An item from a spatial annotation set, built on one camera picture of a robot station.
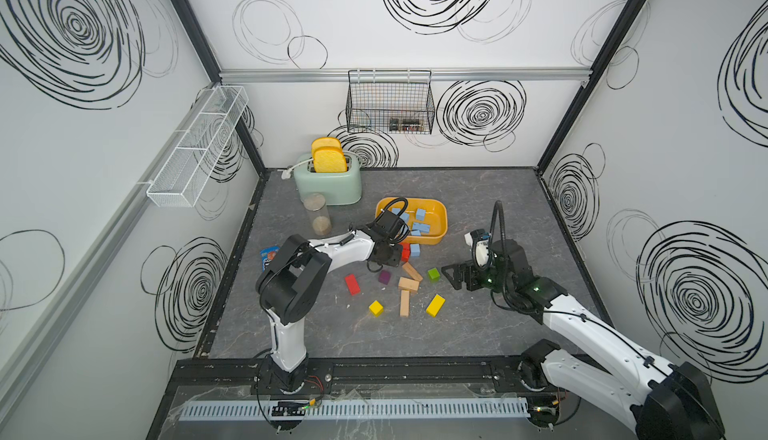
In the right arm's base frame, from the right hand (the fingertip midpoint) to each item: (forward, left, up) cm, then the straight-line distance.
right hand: (455, 268), depth 80 cm
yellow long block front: (-6, +4, -12) cm, 14 cm away
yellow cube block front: (-8, +22, -9) cm, 25 cm away
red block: (0, +30, -12) cm, 32 cm away
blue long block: (+20, +7, -10) cm, 23 cm away
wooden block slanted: (+3, +11, -11) cm, 16 cm away
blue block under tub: (+10, +10, -8) cm, 17 cm away
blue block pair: (+23, +14, -8) cm, 28 cm away
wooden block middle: (-1, +13, -9) cm, 16 cm away
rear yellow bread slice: (+39, +42, +10) cm, 58 cm away
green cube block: (+1, +5, -8) cm, 9 cm away
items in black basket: (+35, +13, +21) cm, 43 cm away
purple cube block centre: (+2, +20, -11) cm, 23 cm away
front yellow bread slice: (+34, +39, +9) cm, 52 cm away
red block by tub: (+10, +13, -9) cm, 19 cm away
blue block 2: (+17, +10, -9) cm, 22 cm away
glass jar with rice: (+18, +41, +3) cm, 45 cm away
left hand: (+9, +18, -11) cm, 23 cm away
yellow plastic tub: (+24, +6, -11) cm, 27 cm away
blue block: (+24, +8, -8) cm, 27 cm away
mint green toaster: (+33, +38, -5) cm, 50 cm away
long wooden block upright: (-6, +14, -10) cm, 18 cm away
